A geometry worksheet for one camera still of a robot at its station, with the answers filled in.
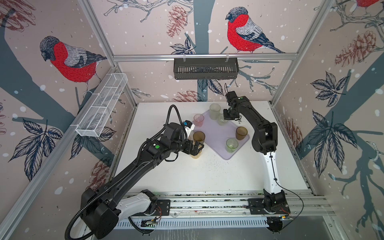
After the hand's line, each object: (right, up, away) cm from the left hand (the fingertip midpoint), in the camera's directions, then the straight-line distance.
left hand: (196, 143), depth 72 cm
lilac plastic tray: (+14, 0, +33) cm, 36 cm away
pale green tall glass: (+14, +17, +38) cm, 44 cm away
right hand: (+21, +12, +30) cm, 39 cm away
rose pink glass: (+1, +11, +34) cm, 35 cm away
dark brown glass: (+2, 0, +28) cm, 28 cm away
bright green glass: (+23, -5, +23) cm, 33 cm away
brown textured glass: (+30, +2, +26) cm, 40 cm away
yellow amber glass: (0, -12, +20) cm, 23 cm away
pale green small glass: (+18, +10, +33) cm, 39 cm away
